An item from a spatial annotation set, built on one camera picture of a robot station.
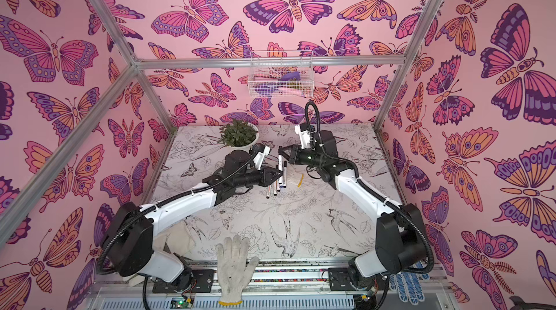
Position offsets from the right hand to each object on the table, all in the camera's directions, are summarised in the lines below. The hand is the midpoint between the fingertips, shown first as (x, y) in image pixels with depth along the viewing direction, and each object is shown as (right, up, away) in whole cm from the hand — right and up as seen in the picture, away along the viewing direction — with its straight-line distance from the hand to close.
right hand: (281, 149), depth 79 cm
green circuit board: (-34, -51, -6) cm, 62 cm away
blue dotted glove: (+43, -45, -7) cm, 62 cm away
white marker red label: (-3, -19, +16) cm, 25 cm away
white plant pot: (-11, +6, +21) cm, 25 cm away
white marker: (-4, -13, -6) cm, 14 cm away
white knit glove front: (-17, -43, -3) cm, 46 cm away
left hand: (+1, -8, 0) cm, 8 cm away
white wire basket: (+2, +33, +17) cm, 38 cm away
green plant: (-19, +7, +14) cm, 24 cm away
